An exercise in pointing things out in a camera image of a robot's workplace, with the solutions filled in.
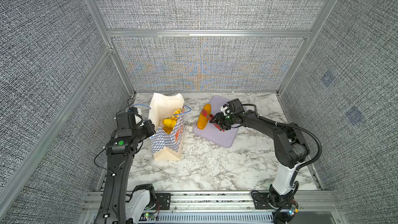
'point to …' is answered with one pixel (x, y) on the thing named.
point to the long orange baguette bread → (202, 121)
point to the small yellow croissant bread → (178, 111)
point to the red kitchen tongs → (210, 116)
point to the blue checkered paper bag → (166, 146)
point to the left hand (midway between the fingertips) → (154, 124)
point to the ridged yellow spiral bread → (167, 129)
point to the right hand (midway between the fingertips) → (212, 122)
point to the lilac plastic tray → (213, 132)
